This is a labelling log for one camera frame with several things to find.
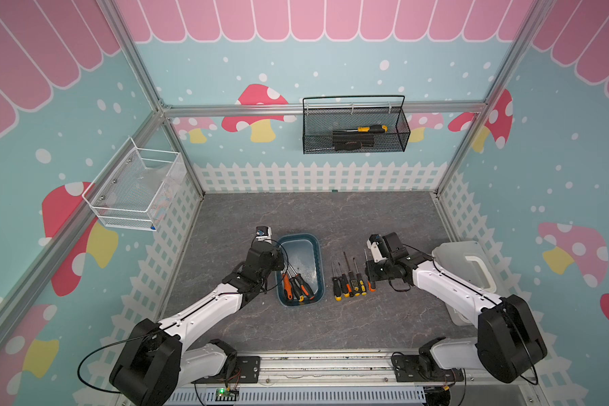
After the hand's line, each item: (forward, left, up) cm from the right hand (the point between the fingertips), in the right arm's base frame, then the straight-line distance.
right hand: (368, 270), depth 88 cm
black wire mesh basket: (+47, +8, +28) cm, 56 cm away
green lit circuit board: (-35, +45, -8) cm, 58 cm away
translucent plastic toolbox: (-1, -32, +6) cm, 32 cm away
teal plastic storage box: (+7, +22, +1) cm, 23 cm away
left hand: (+4, +31, +6) cm, 32 cm away
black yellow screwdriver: (-5, +11, -5) cm, 13 cm away
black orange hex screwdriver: (-5, +21, -3) cm, 22 cm away
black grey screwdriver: (-6, +25, -3) cm, 26 cm away
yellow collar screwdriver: (-3, +5, -4) cm, 7 cm away
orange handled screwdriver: (-4, +28, -2) cm, 29 cm away
